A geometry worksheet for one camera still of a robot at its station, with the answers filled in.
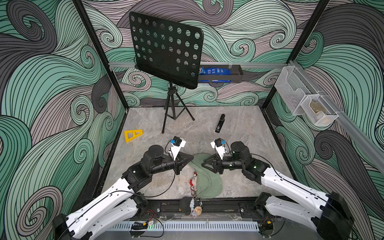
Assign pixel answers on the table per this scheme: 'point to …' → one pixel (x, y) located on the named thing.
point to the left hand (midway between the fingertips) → (193, 155)
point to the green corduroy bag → (209, 183)
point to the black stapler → (221, 122)
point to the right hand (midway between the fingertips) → (203, 162)
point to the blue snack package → (214, 71)
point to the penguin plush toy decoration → (196, 204)
